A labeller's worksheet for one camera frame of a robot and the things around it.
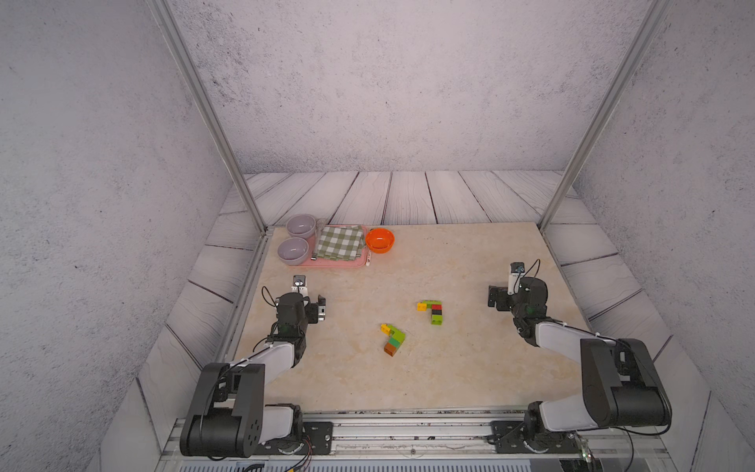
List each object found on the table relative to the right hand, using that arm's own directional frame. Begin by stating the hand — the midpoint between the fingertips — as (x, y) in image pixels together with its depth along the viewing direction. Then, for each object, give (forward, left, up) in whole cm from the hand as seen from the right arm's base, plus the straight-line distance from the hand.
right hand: (509, 284), depth 93 cm
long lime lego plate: (-14, +35, -7) cm, 38 cm away
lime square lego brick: (-8, +23, -7) cm, 25 cm away
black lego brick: (-6, +23, -6) cm, 25 cm away
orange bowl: (+23, +42, -4) cm, 48 cm away
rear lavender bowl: (+30, +73, -3) cm, 79 cm away
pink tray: (+15, +66, -7) cm, 68 cm away
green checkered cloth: (+23, +56, -6) cm, 61 cm away
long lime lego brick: (-3, +24, -6) cm, 25 cm away
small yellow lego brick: (-12, +39, -6) cm, 41 cm away
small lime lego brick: (-13, +37, -5) cm, 39 cm away
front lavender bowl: (+18, +73, -4) cm, 76 cm away
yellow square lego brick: (-4, +27, -7) cm, 28 cm away
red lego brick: (-4, +22, -7) cm, 24 cm away
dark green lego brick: (-16, +36, -6) cm, 40 cm away
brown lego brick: (-18, +37, -7) cm, 42 cm away
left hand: (-4, +63, +1) cm, 63 cm away
